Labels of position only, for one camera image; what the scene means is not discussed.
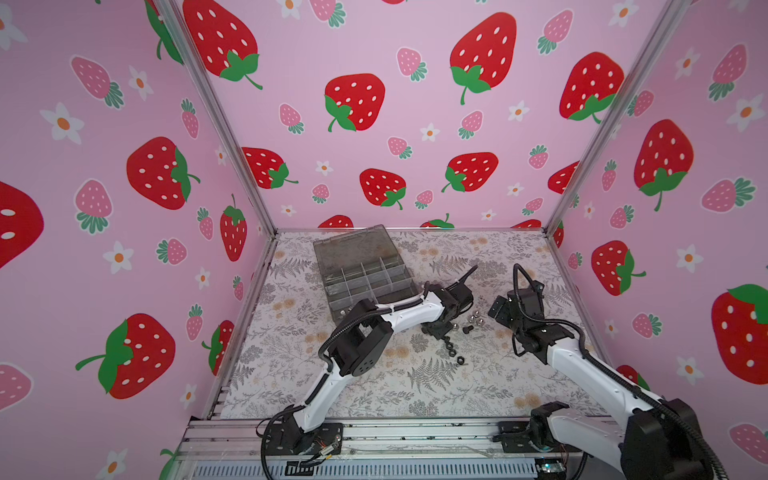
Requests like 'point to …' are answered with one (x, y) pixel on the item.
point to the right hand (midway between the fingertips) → (503, 308)
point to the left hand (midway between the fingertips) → (434, 328)
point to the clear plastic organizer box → (363, 265)
